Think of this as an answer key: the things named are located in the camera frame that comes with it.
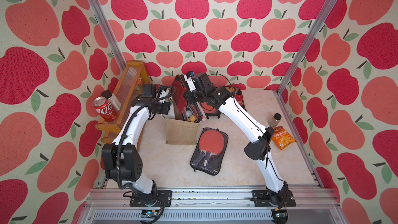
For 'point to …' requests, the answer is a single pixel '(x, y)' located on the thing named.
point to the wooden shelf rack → (135, 74)
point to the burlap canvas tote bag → (179, 131)
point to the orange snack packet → (282, 138)
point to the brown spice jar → (275, 120)
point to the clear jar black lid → (115, 103)
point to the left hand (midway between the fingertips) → (169, 108)
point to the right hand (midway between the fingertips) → (186, 95)
